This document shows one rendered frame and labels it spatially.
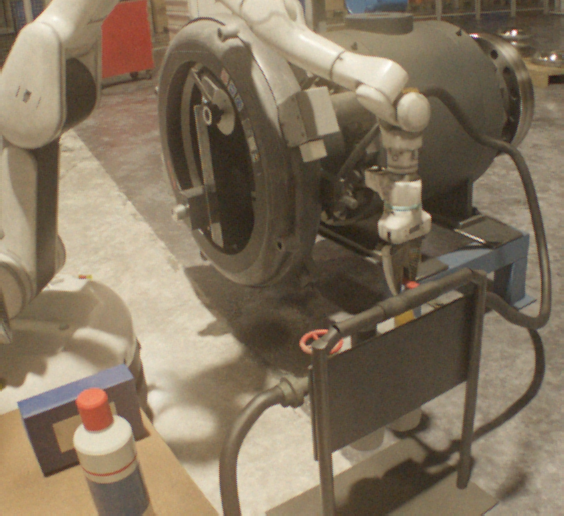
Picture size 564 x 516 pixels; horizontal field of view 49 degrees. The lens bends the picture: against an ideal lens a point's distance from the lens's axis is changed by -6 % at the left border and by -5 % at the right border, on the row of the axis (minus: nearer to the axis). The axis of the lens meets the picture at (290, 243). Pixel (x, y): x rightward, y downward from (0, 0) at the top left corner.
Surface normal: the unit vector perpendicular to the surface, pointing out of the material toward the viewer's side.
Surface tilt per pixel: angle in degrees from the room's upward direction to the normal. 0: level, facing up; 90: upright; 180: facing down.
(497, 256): 90
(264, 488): 0
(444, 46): 37
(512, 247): 90
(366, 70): 50
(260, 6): 73
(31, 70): 90
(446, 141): 94
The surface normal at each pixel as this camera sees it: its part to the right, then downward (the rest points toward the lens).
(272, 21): -0.36, 0.29
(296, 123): -0.84, 0.28
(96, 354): 0.64, -0.53
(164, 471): -0.07, -0.91
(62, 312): -0.15, 0.14
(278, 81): 0.37, -0.29
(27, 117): -0.09, 0.43
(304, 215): 0.53, 0.47
